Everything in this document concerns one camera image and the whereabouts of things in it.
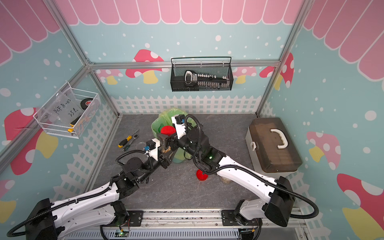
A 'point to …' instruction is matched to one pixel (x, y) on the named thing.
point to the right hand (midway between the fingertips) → (165, 130)
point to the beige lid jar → (226, 180)
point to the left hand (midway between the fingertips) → (173, 147)
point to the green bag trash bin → (165, 119)
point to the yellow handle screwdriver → (124, 141)
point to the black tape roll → (85, 103)
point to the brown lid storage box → (273, 151)
